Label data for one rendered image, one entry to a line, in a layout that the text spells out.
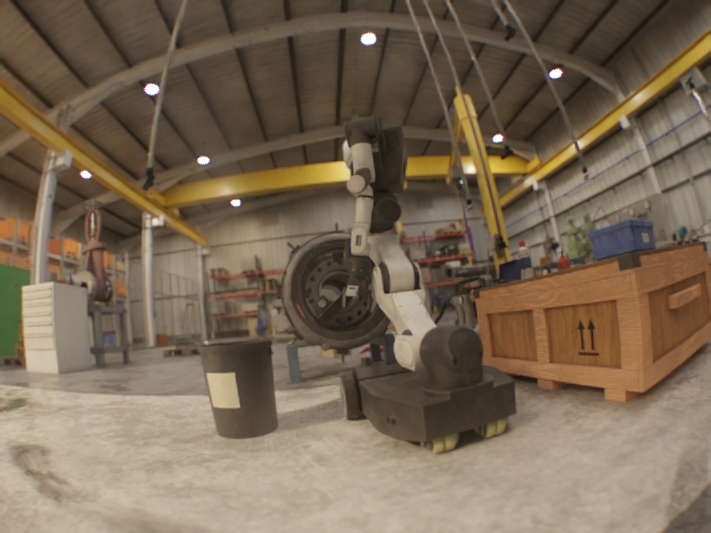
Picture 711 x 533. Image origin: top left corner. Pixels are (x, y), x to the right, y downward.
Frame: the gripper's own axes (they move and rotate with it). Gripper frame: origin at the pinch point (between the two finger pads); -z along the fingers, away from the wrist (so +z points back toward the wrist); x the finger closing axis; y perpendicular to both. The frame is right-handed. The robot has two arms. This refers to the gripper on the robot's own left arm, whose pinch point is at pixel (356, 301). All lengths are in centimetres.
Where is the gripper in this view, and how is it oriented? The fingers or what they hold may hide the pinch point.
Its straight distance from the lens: 139.9
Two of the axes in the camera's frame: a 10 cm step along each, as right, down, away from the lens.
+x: -9.7, -0.8, 2.3
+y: -2.3, -0.3, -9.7
